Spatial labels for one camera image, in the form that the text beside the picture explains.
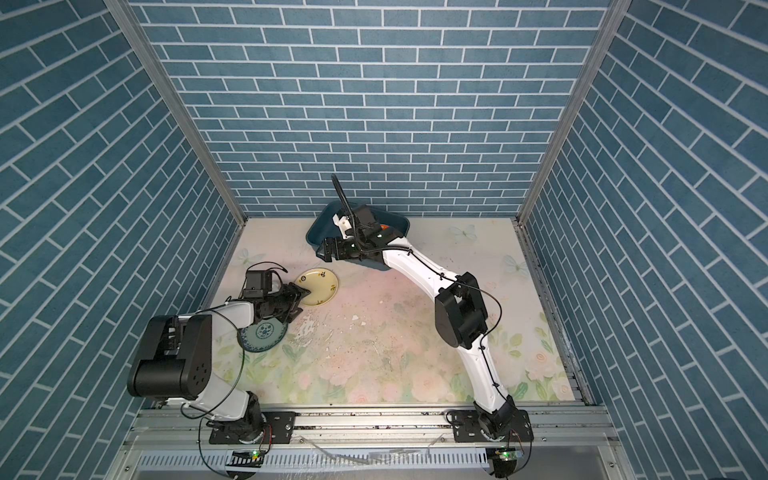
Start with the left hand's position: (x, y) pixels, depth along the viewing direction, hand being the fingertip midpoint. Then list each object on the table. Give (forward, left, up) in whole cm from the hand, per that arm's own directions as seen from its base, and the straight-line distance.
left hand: (314, 296), depth 94 cm
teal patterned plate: (-12, +14, -4) cm, 19 cm away
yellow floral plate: (+7, -1, -3) cm, 8 cm away
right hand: (+6, -7, +15) cm, 18 cm away
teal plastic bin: (+31, +3, 0) cm, 31 cm away
